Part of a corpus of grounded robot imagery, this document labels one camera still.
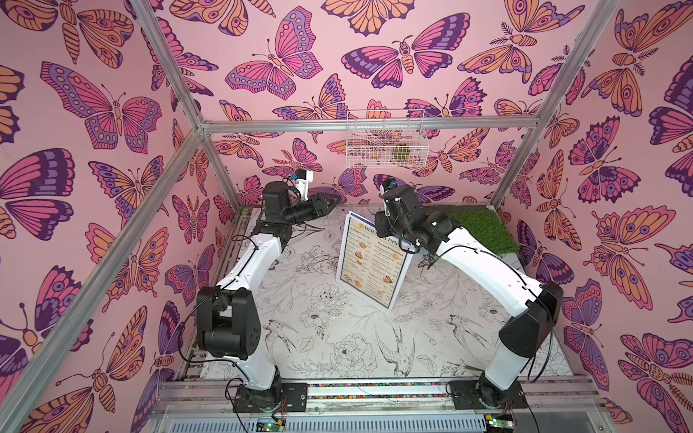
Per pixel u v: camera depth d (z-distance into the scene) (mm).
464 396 734
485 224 1108
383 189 690
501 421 709
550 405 733
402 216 562
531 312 424
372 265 832
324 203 727
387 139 961
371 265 833
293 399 733
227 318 468
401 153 946
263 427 715
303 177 743
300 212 719
